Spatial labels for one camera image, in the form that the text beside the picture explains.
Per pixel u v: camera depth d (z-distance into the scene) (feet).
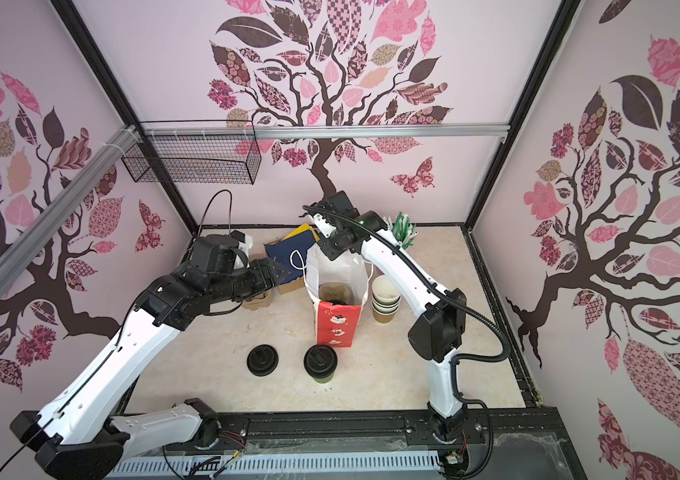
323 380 2.64
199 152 3.11
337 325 2.48
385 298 2.72
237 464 2.29
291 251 2.36
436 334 1.80
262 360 2.73
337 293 3.20
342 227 2.01
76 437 1.23
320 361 2.44
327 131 3.04
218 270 1.63
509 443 2.38
